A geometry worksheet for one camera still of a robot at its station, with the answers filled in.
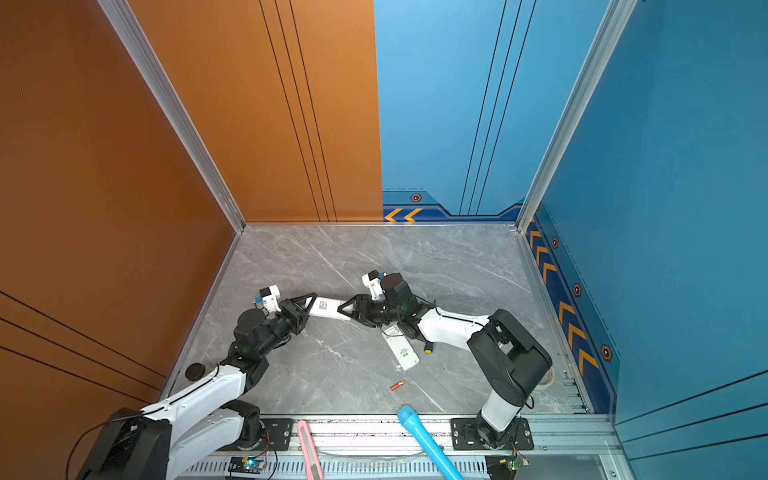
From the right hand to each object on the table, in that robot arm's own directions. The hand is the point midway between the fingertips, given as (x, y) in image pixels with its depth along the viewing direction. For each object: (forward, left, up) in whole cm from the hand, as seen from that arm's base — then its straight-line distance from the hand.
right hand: (341, 314), depth 80 cm
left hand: (+4, +6, +4) cm, 8 cm away
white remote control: (+1, +3, +2) cm, 4 cm away
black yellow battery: (-4, -24, -12) cm, 27 cm away
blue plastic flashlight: (-23, -18, -10) cm, 31 cm away
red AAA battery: (-14, -15, -14) cm, 25 cm away
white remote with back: (-4, -16, -13) cm, 21 cm away
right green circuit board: (-32, -40, -16) cm, 54 cm away
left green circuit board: (-32, +21, -15) cm, 41 cm away
